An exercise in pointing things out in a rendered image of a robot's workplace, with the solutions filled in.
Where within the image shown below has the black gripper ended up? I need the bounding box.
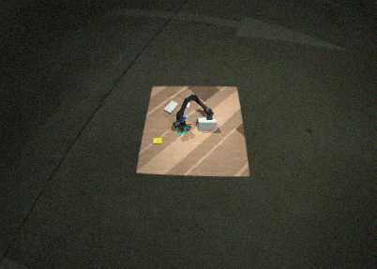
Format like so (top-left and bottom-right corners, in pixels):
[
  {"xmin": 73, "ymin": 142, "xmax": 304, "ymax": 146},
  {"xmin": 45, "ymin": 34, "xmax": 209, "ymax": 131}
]
[{"xmin": 181, "ymin": 121, "xmax": 191, "ymax": 130}]

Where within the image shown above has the yellow block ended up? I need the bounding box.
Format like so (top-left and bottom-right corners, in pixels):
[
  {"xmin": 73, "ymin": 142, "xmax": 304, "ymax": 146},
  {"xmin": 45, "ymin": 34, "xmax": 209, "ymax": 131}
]
[{"xmin": 153, "ymin": 138, "xmax": 162, "ymax": 144}]

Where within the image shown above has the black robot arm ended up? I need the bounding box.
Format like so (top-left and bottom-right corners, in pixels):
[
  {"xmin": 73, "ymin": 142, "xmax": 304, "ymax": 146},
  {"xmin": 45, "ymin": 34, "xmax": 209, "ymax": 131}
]
[{"xmin": 173, "ymin": 94, "xmax": 214, "ymax": 130}]

